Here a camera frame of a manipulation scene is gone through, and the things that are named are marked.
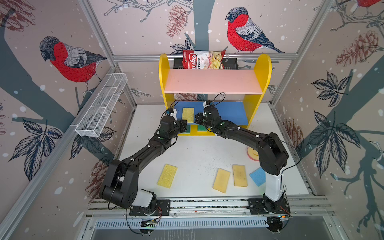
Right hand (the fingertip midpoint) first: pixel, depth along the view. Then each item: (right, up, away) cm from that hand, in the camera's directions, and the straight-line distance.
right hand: (193, 115), depth 90 cm
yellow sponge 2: (-15, -35, -6) cm, 38 cm away
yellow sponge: (-4, +1, +5) cm, 6 cm away
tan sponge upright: (+27, -34, -7) cm, 44 cm away
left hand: (-2, -2, -4) cm, 5 cm away
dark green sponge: (-4, -10, +12) cm, 16 cm away
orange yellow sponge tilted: (+16, -36, -9) cm, 41 cm away
